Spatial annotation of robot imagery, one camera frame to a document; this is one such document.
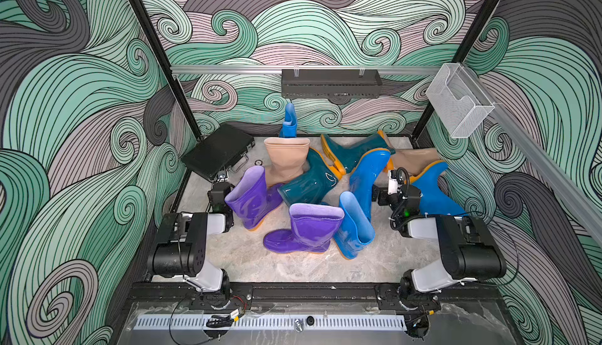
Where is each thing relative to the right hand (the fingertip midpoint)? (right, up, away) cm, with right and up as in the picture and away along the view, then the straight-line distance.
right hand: (381, 183), depth 93 cm
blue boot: (-37, +23, -4) cm, 44 cm away
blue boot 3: (+20, -7, -3) cm, 21 cm away
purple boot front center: (-30, -10, -26) cm, 41 cm away
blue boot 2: (-7, +2, 0) cm, 8 cm away
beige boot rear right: (+20, +9, +13) cm, 26 cm away
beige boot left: (-38, +11, -4) cm, 40 cm away
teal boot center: (-26, +1, +4) cm, 26 cm away
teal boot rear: (-14, +11, +10) cm, 21 cm away
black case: (-69, +15, +17) cm, 72 cm away
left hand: (-63, -1, +1) cm, 63 cm away
